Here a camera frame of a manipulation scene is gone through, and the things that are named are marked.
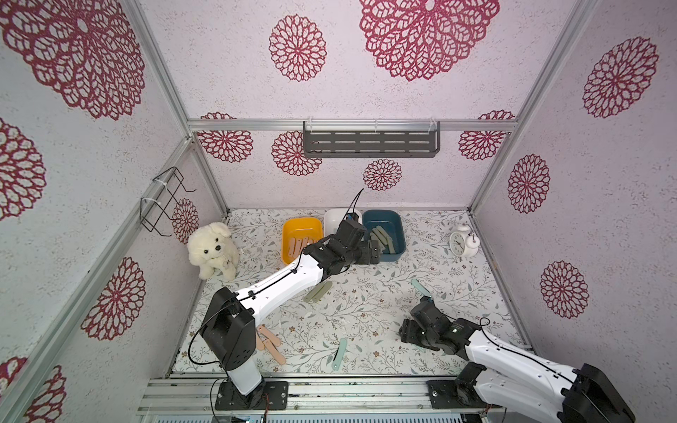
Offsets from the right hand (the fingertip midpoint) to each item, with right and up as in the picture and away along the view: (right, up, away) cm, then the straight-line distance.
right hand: (403, 332), depth 84 cm
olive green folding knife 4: (-25, +12, +12) cm, 31 cm away
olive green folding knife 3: (-30, +10, +10) cm, 33 cm away
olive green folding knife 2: (-6, +30, +25) cm, 40 cm away
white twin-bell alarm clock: (+26, +28, +14) cm, 41 cm away
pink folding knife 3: (-41, -5, -3) cm, 42 cm away
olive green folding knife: (0, +30, +25) cm, 39 cm away
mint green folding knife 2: (+9, +12, +11) cm, 18 cm away
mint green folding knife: (-22, -8, -5) cm, 24 cm away
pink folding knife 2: (-43, -1, 0) cm, 43 cm away
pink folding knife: (-46, -3, -1) cm, 46 cm away
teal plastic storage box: (+2, +37, +31) cm, 48 cm away
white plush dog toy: (-62, +27, +2) cm, 68 cm away
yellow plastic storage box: (-38, +34, +27) cm, 57 cm away
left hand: (-12, +26, -3) cm, 29 cm away
